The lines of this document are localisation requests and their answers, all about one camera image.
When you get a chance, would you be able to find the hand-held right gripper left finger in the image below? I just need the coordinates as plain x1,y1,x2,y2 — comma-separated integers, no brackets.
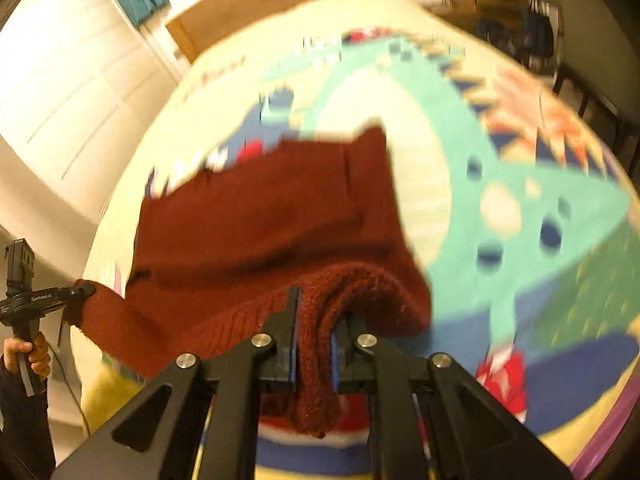
50,286,302,480

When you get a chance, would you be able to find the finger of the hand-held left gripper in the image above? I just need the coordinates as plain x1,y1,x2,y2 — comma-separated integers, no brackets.
61,282,97,307

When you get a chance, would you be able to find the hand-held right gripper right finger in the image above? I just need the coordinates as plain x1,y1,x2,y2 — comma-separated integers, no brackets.
330,314,574,480

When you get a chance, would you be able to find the dark red knitted sweater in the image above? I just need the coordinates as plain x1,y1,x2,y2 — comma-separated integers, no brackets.
64,127,434,439

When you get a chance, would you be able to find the person's left forearm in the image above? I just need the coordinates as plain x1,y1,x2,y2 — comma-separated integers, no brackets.
0,359,57,480

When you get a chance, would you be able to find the person's left hand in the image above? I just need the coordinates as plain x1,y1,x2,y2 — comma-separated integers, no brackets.
2,332,53,379

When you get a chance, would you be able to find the white wardrobe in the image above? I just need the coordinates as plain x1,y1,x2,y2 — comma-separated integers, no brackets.
0,0,195,227

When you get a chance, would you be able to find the yellow dinosaur printed blanket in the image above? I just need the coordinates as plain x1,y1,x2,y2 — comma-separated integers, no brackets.
70,0,635,480

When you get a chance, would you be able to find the pink bed sheet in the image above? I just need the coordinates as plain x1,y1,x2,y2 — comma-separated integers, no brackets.
567,405,628,478

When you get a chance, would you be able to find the wooden bed headboard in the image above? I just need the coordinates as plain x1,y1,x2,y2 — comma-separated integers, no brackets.
165,0,387,64

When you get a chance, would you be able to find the dark blue bag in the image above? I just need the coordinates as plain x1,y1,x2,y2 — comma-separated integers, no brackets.
524,4,557,62

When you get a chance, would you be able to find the grey-green chair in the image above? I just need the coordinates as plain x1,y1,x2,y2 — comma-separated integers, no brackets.
552,0,640,162

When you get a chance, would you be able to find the black cable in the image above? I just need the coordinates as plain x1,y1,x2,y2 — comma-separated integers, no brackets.
49,310,93,437

